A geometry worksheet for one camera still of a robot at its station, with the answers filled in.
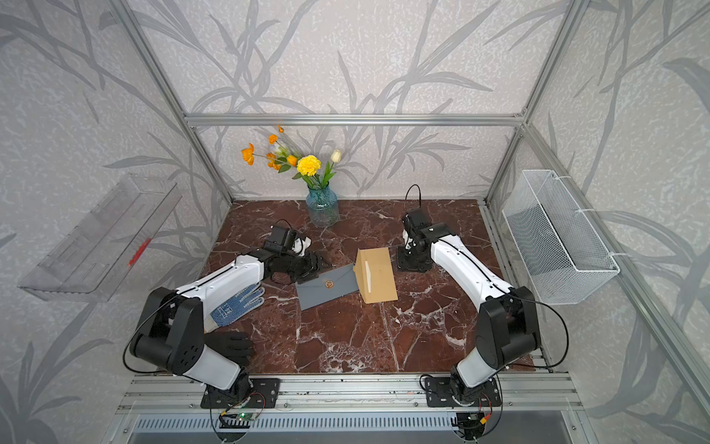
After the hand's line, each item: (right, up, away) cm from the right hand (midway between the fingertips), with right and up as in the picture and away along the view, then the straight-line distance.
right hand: (401, 264), depth 86 cm
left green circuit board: (-42, -37, -16) cm, 58 cm away
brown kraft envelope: (-8, -8, +11) cm, 16 cm away
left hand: (-24, -1, +1) cm, 24 cm away
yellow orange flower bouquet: (-43, +38, +16) cm, 60 cm away
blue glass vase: (-28, +20, +19) cm, 39 cm away
